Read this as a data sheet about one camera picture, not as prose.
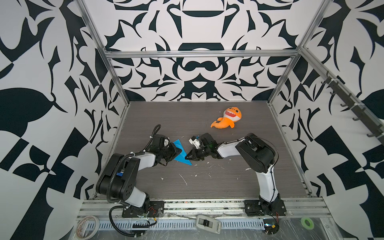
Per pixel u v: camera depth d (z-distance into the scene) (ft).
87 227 2.30
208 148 2.61
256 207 2.43
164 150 2.65
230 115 3.34
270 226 2.33
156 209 2.43
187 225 2.13
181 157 2.98
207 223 2.21
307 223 2.34
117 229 2.22
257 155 1.78
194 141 2.99
